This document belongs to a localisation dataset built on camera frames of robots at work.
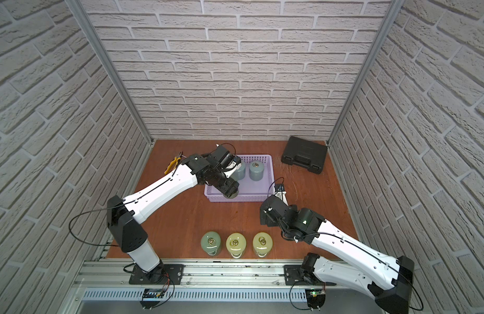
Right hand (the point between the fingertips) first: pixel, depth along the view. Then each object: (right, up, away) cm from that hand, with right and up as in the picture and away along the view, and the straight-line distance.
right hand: (275, 210), depth 75 cm
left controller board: (-47, -32, -4) cm, 57 cm away
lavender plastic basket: (-10, +4, +25) cm, 27 cm away
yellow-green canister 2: (-5, -13, -1) cm, 14 cm away
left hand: (-17, +10, +4) cm, 21 cm away
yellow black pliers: (-53, +17, +32) cm, 64 cm away
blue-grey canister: (-6, +15, +23) cm, 28 cm away
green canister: (-25, -12, -1) cm, 28 cm away
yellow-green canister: (-15, -12, -2) cm, 20 cm away
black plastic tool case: (+21, +23, +31) cm, 44 cm away
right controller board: (+15, -31, -5) cm, 35 cm away
